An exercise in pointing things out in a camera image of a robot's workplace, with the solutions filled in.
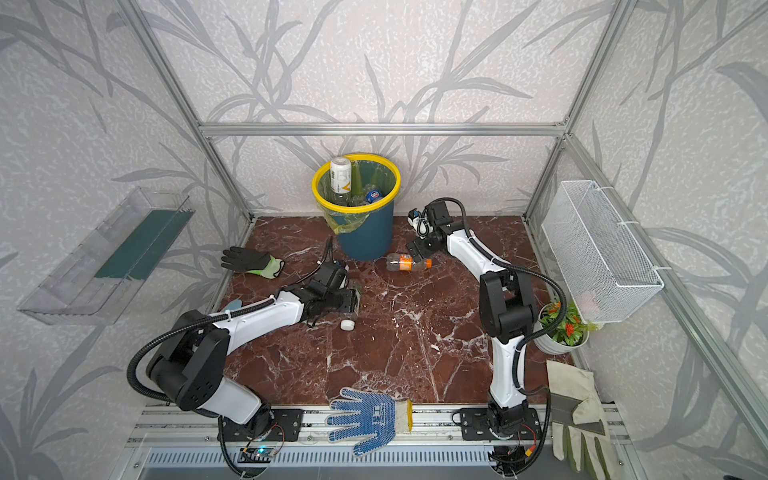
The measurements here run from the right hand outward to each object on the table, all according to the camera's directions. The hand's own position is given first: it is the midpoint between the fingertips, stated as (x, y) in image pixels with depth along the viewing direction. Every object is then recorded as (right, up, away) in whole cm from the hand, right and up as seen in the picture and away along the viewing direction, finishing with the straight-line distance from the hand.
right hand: (424, 234), depth 99 cm
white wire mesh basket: (+35, -8, -37) cm, 52 cm away
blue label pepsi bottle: (-17, +13, +2) cm, 22 cm away
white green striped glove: (+36, -49, -27) cm, 67 cm away
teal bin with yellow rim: (-24, +14, +6) cm, 28 cm away
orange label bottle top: (-7, -10, +2) cm, 12 cm away
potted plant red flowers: (+36, -26, -24) cm, 50 cm away
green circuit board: (-41, -53, -29) cm, 73 cm away
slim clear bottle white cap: (-23, -26, -12) cm, 37 cm away
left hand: (-22, -17, -8) cm, 29 cm away
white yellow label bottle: (-27, +18, -5) cm, 33 cm away
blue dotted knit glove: (-12, -47, -24) cm, 54 cm away
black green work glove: (-57, -11, +6) cm, 58 cm away
